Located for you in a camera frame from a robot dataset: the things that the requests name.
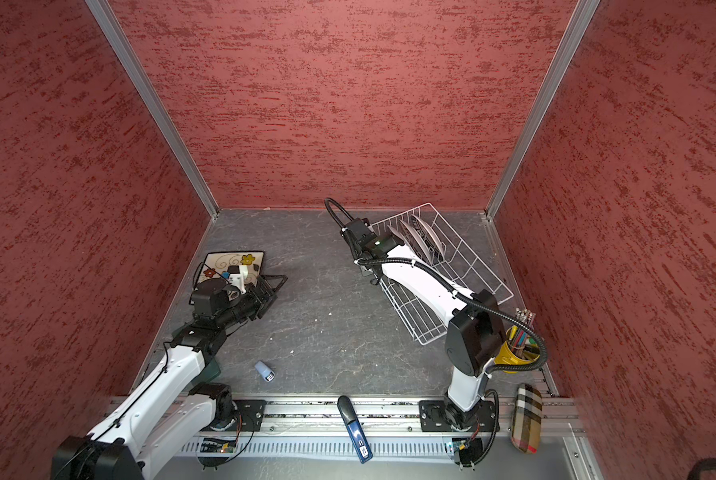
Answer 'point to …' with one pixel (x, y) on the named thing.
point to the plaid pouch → (526, 424)
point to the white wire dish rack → (463, 267)
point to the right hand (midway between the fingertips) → (380, 262)
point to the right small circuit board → (467, 452)
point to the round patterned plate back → (429, 235)
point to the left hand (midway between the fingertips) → (284, 292)
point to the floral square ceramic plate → (216, 264)
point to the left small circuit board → (217, 445)
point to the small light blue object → (267, 373)
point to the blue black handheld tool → (353, 426)
